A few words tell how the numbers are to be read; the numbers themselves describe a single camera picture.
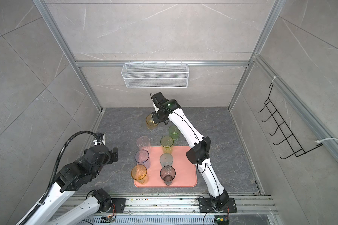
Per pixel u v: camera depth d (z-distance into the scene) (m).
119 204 0.73
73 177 0.43
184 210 0.73
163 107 0.60
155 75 1.01
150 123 0.90
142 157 0.81
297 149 0.59
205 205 0.73
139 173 0.81
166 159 0.86
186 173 0.82
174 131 0.61
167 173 0.70
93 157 0.48
